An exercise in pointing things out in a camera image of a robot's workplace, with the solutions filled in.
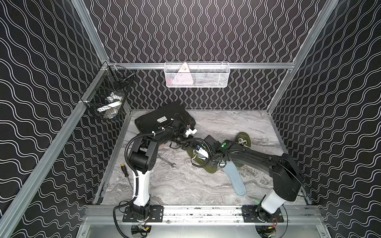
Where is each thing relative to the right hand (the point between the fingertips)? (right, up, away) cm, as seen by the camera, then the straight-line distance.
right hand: (211, 156), depth 87 cm
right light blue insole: (+14, -12, -1) cm, 19 cm away
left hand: (-7, +6, +1) cm, 9 cm away
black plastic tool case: (-33, +23, +19) cm, 45 cm away
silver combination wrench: (-23, -6, +5) cm, 25 cm away
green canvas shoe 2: (+22, +10, +9) cm, 26 cm away
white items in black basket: (-51, +30, -12) cm, 60 cm away
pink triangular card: (-16, +47, +2) cm, 50 cm away
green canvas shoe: (-4, -1, -14) cm, 14 cm away
